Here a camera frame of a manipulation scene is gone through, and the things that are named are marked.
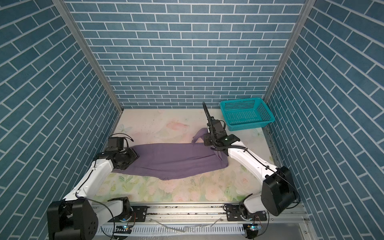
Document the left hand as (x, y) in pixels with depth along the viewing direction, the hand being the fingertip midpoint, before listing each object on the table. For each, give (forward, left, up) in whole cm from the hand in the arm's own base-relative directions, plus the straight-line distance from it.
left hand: (139, 156), depth 85 cm
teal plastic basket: (+42, -73, -6) cm, 85 cm away
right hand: (+9, -40, +9) cm, 42 cm away
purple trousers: (-1, -16, -4) cm, 17 cm away
